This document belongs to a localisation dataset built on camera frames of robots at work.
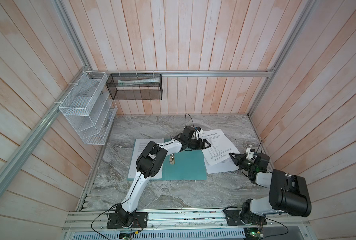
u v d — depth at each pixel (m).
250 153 0.84
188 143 0.84
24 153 0.50
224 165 0.88
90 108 0.73
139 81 0.90
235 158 0.84
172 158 0.95
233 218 0.73
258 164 0.71
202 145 0.88
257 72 0.95
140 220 0.73
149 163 0.60
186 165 0.90
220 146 1.01
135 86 1.04
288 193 0.44
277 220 0.63
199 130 0.93
